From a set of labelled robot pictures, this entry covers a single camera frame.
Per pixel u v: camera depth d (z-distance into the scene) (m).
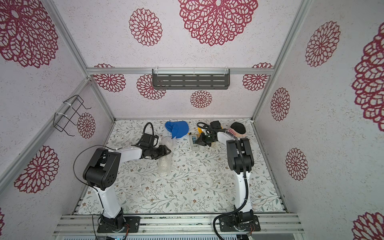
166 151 0.92
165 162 0.90
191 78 0.92
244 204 0.63
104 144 1.11
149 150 0.81
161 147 0.90
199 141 0.95
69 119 0.77
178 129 1.09
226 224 0.73
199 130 1.13
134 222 0.74
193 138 1.03
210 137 0.92
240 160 0.53
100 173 0.51
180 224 0.75
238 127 1.06
